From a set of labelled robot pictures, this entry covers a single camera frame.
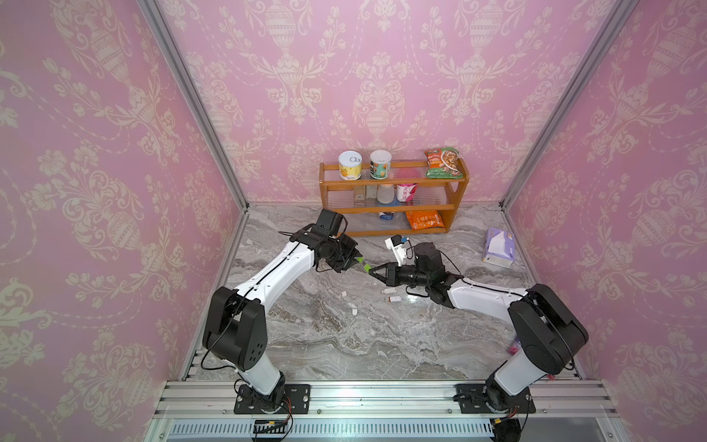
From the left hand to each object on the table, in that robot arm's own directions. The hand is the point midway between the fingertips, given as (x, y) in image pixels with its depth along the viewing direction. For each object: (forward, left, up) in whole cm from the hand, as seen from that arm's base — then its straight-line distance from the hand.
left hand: (366, 254), depth 84 cm
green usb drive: (-3, -1, -2) cm, 4 cm away
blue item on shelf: (+28, -9, -13) cm, 32 cm away
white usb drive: (-3, -8, -16) cm, 19 cm away
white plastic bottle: (+26, -7, +2) cm, 27 cm away
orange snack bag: (+26, -25, -11) cm, 37 cm away
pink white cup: (+25, -14, +4) cm, 29 cm away
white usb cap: (-11, +3, -17) cm, 20 cm away
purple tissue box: (+11, -49, -11) cm, 52 cm away
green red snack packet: (+24, -24, +16) cm, 38 cm away
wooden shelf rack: (+25, +3, -2) cm, 25 cm away
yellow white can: (+22, +5, +17) cm, 28 cm away
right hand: (-5, -2, -2) cm, 6 cm away
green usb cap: (0, +2, -2) cm, 2 cm away
